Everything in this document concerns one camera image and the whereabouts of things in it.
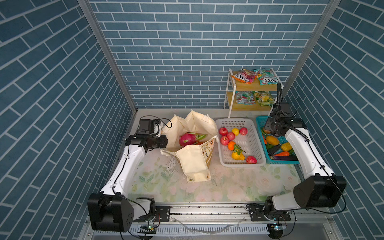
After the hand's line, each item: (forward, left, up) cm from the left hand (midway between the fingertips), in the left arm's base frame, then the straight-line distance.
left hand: (166, 140), depth 81 cm
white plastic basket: (+8, -47, -18) cm, 51 cm away
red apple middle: (+11, -40, -12) cm, 43 cm away
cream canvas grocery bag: (-12, -16, 0) cm, 20 cm away
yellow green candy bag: (+33, -65, +2) cm, 73 cm away
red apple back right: (+15, -50, -12) cm, 53 cm away
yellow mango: (+6, -66, -9) cm, 66 cm away
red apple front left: (+7, -35, -12) cm, 38 cm away
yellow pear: (-4, -40, -12) cm, 42 cm away
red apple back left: (+15, -35, -12) cm, 40 cm away
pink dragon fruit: (+5, -13, -6) cm, 15 cm away
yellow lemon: (+15, -44, -12) cm, 48 cm away
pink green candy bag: (+34, -52, +2) cm, 62 cm away
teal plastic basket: (+19, -61, -6) cm, 64 cm away
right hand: (+5, -59, +7) cm, 59 cm away
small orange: (+3, -39, -12) cm, 41 cm away
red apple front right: (-7, -49, -11) cm, 51 cm away
